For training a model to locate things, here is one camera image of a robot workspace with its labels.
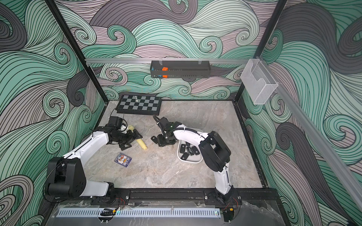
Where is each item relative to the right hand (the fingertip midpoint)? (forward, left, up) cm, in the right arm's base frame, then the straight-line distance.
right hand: (163, 142), depth 90 cm
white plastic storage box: (-5, -16, -3) cm, 18 cm away
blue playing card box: (-10, +25, -3) cm, 27 cm away
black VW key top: (-8, -14, -4) cm, 16 cm away
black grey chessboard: (+36, +23, -1) cm, 42 cm away
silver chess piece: (+39, +25, +1) cm, 47 cm away
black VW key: (-2, -12, -4) cm, 13 cm away
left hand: (0, +16, +5) cm, 17 cm away
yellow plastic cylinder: (+2, +16, -1) cm, 16 cm away
